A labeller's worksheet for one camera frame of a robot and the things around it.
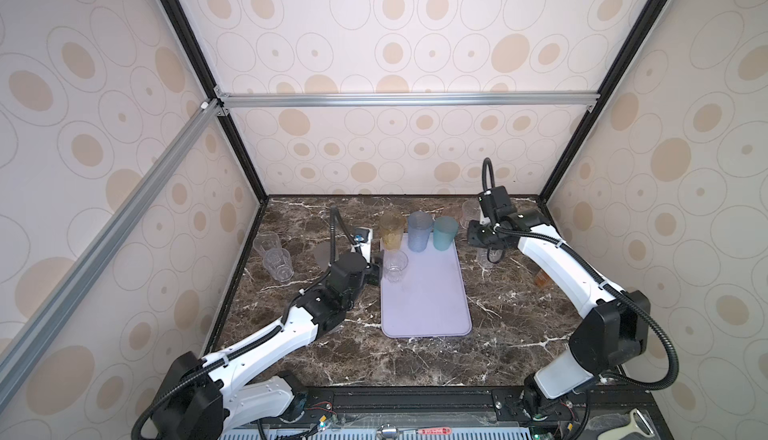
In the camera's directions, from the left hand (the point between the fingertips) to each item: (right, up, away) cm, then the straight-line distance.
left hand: (385, 247), depth 77 cm
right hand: (+26, +3, +9) cm, 27 cm away
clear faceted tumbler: (+25, -2, -4) cm, 25 cm away
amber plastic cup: (+2, +6, +33) cm, 34 cm away
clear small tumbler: (+3, -6, +19) cm, 20 cm away
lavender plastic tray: (+14, -17, +16) cm, 27 cm away
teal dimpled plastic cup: (+19, +4, +21) cm, 29 cm away
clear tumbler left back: (-42, 0, +25) cm, 49 cm away
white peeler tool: (+60, -41, -7) cm, 73 cm away
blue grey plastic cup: (+11, +5, +26) cm, 29 cm away
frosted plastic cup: (-22, -4, +28) cm, 36 cm away
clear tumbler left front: (-36, -7, +21) cm, 42 cm away
